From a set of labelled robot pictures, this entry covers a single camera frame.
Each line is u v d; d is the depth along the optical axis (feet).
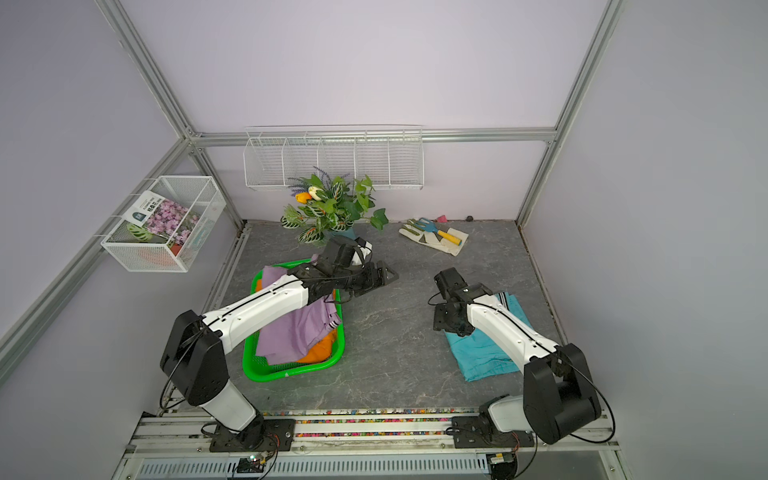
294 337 2.70
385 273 2.47
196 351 1.42
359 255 2.19
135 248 2.35
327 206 2.50
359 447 2.38
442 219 4.07
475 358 2.67
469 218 4.07
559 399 1.36
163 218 2.42
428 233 3.80
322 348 2.77
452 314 2.03
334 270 2.11
